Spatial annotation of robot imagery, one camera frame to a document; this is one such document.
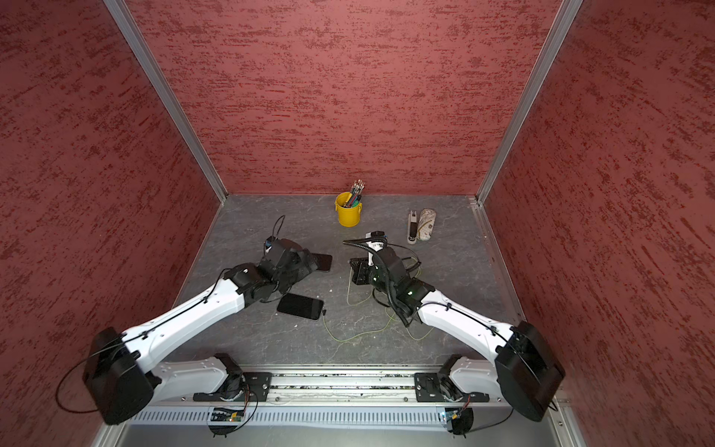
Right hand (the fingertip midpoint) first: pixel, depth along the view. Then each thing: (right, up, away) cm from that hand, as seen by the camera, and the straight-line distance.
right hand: (349, 267), depth 80 cm
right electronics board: (+29, -38, -9) cm, 49 cm away
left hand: (-13, -1, +1) cm, 13 cm away
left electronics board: (-32, -38, -8) cm, 50 cm away
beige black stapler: (+23, +11, +25) cm, 36 cm away
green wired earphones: (-9, -16, +8) cm, 20 cm away
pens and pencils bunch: (+1, +25, +23) cm, 34 cm away
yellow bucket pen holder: (-2, +19, +26) cm, 32 cm away
